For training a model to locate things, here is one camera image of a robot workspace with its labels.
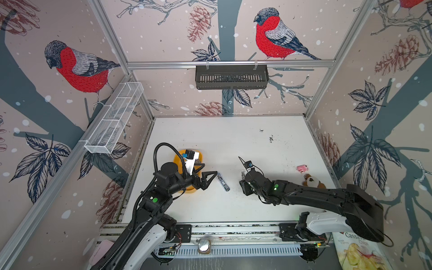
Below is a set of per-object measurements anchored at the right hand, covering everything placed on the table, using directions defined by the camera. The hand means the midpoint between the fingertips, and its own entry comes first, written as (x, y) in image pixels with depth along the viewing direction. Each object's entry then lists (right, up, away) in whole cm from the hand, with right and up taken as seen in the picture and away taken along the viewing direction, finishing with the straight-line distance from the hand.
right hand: (241, 183), depth 84 cm
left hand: (-15, +11, -16) cm, 24 cm away
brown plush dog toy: (+38, 0, +3) cm, 38 cm away
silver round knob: (-17, -16, -21) cm, 32 cm away
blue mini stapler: (-7, -3, +2) cm, 8 cm away
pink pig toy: (+35, +6, +9) cm, 37 cm away
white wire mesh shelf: (-62, +33, -6) cm, 70 cm away
